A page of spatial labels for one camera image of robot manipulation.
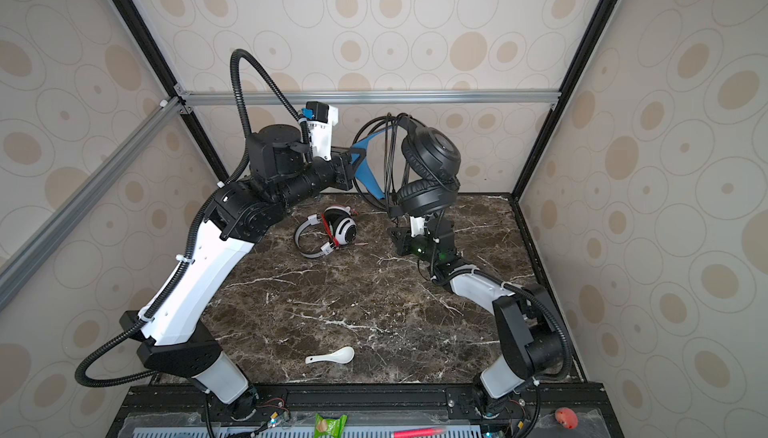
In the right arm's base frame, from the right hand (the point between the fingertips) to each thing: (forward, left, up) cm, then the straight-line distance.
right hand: (390, 229), depth 86 cm
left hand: (-8, +3, +34) cm, 35 cm away
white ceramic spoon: (-29, +13, -18) cm, 37 cm away
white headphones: (+10, +17, -9) cm, 22 cm away
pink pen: (-46, -6, -19) cm, 50 cm away
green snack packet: (-46, +15, -16) cm, 50 cm away
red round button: (-44, -41, -17) cm, 62 cm away
